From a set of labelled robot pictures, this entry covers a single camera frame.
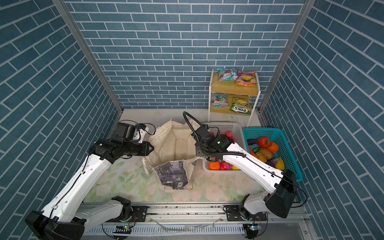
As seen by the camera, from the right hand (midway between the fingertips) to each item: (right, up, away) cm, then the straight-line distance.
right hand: (198, 147), depth 77 cm
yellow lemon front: (+21, -14, +10) cm, 27 cm away
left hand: (-23, 0, -3) cm, 23 cm away
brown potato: (+42, -6, +16) cm, 46 cm away
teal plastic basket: (+52, -5, +13) cm, 54 cm away
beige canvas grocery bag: (-17, -6, +16) cm, 24 cm away
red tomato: (+41, 0, +17) cm, 45 cm away
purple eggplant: (+36, 0, +22) cm, 42 cm away
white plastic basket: (+25, +7, +24) cm, 35 cm away
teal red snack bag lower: (+14, +28, +25) cm, 40 cm away
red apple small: (+21, +5, +22) cm, 31 cm away
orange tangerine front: (+9, -12, +9) cm, 18 cm away
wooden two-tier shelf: (+31, +30, +10) cm, 45 cm away
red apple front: (+15, -12, +8) cm, 21 cm away
